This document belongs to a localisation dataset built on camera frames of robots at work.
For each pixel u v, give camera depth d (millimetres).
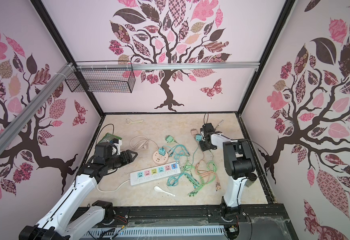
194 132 1067
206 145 864
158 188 823
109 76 946
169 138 1027
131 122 1138
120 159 698
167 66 942
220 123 1133
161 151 900
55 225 394
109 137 1061
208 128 832
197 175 876
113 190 811
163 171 862
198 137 1029
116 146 651
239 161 517
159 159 918
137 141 1035
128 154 717
